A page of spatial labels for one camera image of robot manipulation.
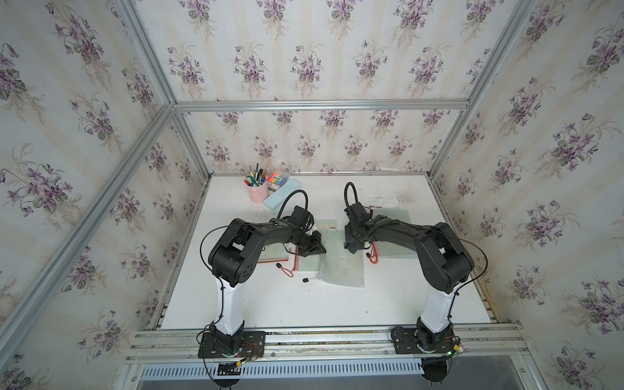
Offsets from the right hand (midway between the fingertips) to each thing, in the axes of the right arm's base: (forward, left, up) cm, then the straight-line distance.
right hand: (354, 235), depth 98 cm
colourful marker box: (+31, +36, 0) cm, 47 cm away
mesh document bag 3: (-7, +33, -3) cm, 34 cm away
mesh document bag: (-13, +7, -1) cm, 15 cm away
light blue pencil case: (+16, +34, +2) cm, 38 cm away
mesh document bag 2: (+5, +11, 0) cm, 12 cm away
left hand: (-8, +12, 0) cm, 14 cm away
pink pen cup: (+16, +41, +6) cm, 45 cm away
